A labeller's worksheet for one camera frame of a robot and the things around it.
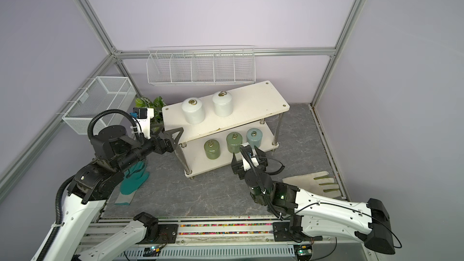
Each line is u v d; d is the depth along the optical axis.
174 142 0.54
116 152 0.43
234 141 0.87
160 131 0.63
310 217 0.62
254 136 0.87
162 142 0.53
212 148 0.85
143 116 0.50
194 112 0.62
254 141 0.88
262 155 0.63
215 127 0.67
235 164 0.61
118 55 0.94
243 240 0.74
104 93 0.87
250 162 0.56
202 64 1.00
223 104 0.64
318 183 0.87
